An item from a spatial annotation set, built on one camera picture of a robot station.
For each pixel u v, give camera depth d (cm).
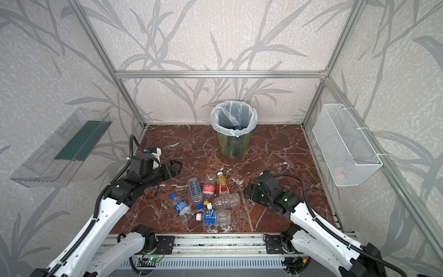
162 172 65
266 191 61
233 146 93
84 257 40
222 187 86
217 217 77
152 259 71
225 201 81
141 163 54
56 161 64
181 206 79
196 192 84
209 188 85
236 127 107
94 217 44
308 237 59
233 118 103
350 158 61
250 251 72
